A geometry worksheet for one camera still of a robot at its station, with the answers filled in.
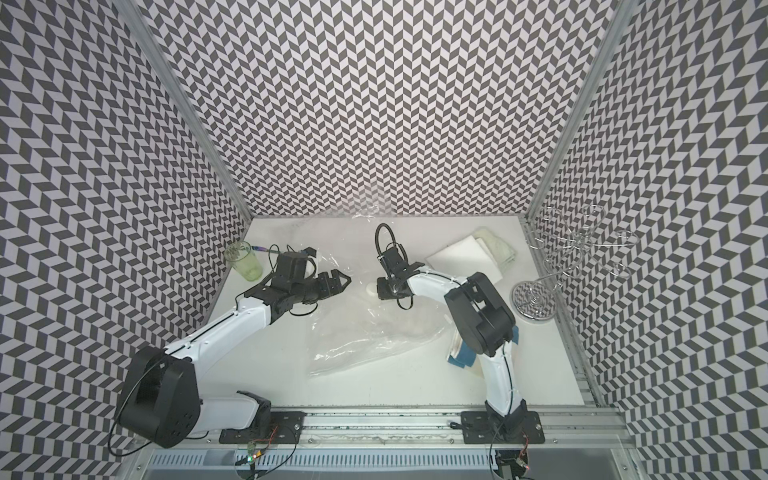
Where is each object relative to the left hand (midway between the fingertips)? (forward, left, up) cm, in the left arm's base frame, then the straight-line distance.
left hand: (341, 286), depth 85 cm
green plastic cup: (+22, +43, -15) cm, 50 cm away
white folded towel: (+14, -38, -6) cm, 41 cm away
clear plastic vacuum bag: (-8, -3, -10) cm, 13 cm away
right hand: (+4, -12, -12) cm, 18 cm away
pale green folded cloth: (+20, -52, -9) cm, 57 cm away
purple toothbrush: (+20, +33, -8) cm, 39 cm away
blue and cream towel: (-18, -33, -6) cm, 38 cm away
